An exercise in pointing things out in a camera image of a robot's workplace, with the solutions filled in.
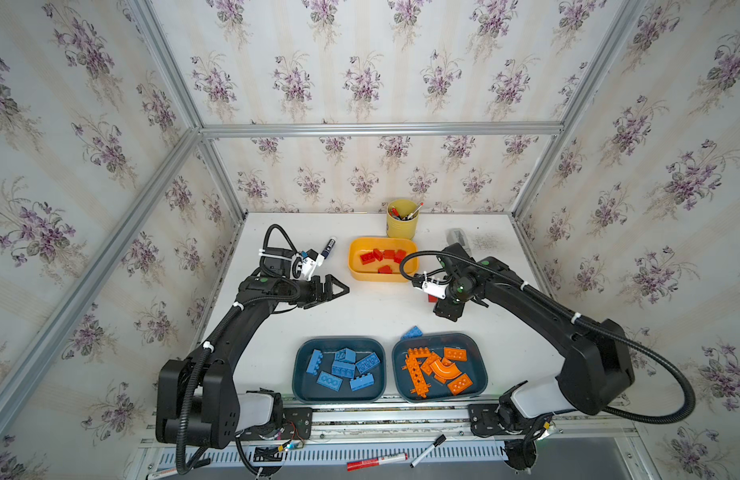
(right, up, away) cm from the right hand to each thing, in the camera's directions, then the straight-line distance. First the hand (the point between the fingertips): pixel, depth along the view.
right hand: (442, 302), depth 83 cm
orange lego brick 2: (-5, -17, -2) cm, 18 cm away
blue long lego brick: (-28, -17, -3) cm, 33 cm away
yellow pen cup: (-9, +25, +21) cm, 34 cm away
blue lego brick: (-32, -21, -4) cm, 38 cm away
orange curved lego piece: (0, -18, -3) cm, 19 cm away
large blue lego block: (-21, -17, -1) cm, 27 cm away
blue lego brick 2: (-36, -16, -3) cm, 39 cm away
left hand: (-29, +4, -4) cm, 30 cm away
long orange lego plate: (-8, -20, -5) cm, 22 cm away
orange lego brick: (-7, -14, 0) cm, 16 cm away
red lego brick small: (-10, +12, +24) cm, 29 cm away
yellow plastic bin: (-21, +6, +18) cm, 28 cm away
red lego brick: (-21, +11, +21) cm, 32 cm away
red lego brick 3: (-16, +8, +17) cm, 25 cm away
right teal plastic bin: (+8, -18, -2) cm, 20 cm away
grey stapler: (+11, +20, +27) cm, 35 cm away
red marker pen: (-22, -34, -16) cm, 44 cm away
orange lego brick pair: (+4, -15, 0) cm, 16 cm away
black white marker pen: (-3, -31, -13) cm, 33 cm away
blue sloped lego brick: (-28, -14, -2) cm, 31 cm away
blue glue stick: (-36, +16, +24) cm, 46 cm away
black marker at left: (-68, -35, -17) cm, 78 cm away
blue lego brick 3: (-23, -20, -5) cm, 31 cm away
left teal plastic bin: (-38, -22, -5) cm, 44 cm away
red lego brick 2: (-14, +13, +24) cm, 31 cm away
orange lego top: (+4, -21, -4) cm, 22 cm away
